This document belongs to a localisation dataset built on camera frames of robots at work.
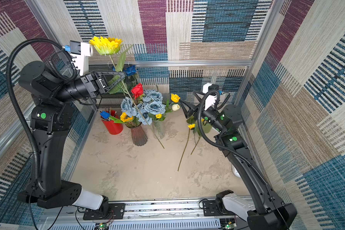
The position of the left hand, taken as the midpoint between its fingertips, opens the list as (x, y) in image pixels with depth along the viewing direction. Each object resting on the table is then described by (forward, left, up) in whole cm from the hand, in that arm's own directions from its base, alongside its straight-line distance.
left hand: (123, 77), depth 42 cm
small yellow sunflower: (+22, -15, -28) cm, 39 cm away
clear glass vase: (+21, -5, -54) cm, 58 cm away
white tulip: (+16, -15, -28) cm, 36 cm away
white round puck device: (-7, -49, -58) cm, 76 cm away
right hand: (+9, -21, -16) cm, 28 cm away
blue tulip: (+12, +19, -29) cm, 37 cm away
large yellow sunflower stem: (+31, -27, -59) cm, 72 cm away
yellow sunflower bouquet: (+23, -36, -54) cm, 69 cm away
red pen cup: (+24, +27, -56) cm, 66 cm away
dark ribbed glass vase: (+14, +7, -47) cm, 50 cm away
